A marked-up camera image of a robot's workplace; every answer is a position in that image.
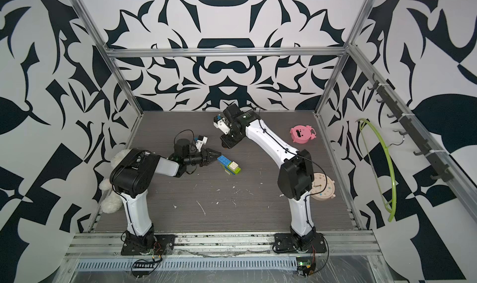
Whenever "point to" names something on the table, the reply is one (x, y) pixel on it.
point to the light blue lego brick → (223, 160)
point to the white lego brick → (233, 166)
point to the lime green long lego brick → (228, 166)
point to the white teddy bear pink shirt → (112, 201)
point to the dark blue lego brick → (230, 171)
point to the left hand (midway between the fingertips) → (220, 152)
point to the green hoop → (394, 200)
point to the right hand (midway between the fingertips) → (225, 139)
